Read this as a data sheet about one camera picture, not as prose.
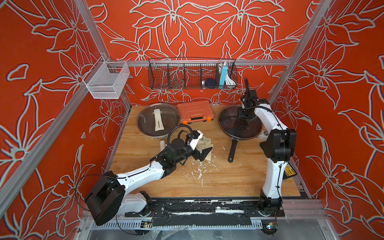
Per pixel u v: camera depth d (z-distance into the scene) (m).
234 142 0.89
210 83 0.92
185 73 1.00
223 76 0.87
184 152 0.61
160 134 0.94
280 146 0.54
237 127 1.00
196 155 0.70
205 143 0.94
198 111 1.10
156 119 0.95
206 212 0.73
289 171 0.83
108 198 0.41
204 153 0.67
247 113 0.83
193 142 0.65
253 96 0.78
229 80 0.92
